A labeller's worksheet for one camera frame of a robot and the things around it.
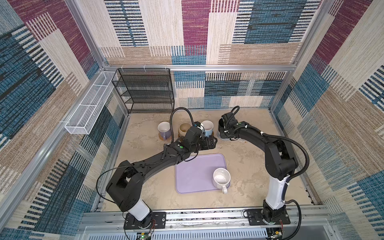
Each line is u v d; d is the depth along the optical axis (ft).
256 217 2.41
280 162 1.70
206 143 2.39
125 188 1.42
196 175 2.76
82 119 3.01
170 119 2.30
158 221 2.41
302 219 2.30
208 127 3.30
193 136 2.06
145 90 3.66
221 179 2.78
